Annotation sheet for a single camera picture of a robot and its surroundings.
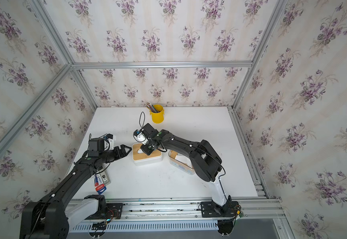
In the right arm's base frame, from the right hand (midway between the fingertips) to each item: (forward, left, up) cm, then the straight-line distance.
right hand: (146, 148), depth 88 cm
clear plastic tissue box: (-10, -21, -4) cm, 23 cm away
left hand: (-4, +10, +3) cm, 11 cm away
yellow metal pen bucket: (+27, -4, -3) cm, 28 cm away
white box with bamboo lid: (-6, +3, -1) cm, 7 cm away
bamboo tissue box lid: (-3, -16, -2) cm, 16 cm away
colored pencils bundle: (+27, -1, +8) cm, 29 cm away
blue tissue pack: (-2, +3, 0) cm, 4 cm away
